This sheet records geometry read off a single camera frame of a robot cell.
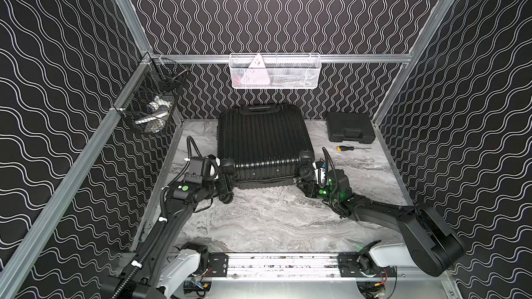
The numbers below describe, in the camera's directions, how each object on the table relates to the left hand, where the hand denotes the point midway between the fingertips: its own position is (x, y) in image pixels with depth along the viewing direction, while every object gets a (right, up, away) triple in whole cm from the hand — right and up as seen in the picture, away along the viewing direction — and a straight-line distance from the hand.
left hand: (231, 181), depth 77 cm
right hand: (+26, -3, +9) cm, 28 cm away
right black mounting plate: (+42, -30, -4) cm, 52 cm away
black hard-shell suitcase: (+12, +15, +7) cm, 20 cm away
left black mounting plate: (-4, -29, -3) cm, 29 cm away
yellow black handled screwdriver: (+54, +11, +30) cm, 63 cm away
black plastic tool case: (+60, +23, +34) cm, 72 cm away
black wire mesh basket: (-35, +30, +7) cm, 47 cm away
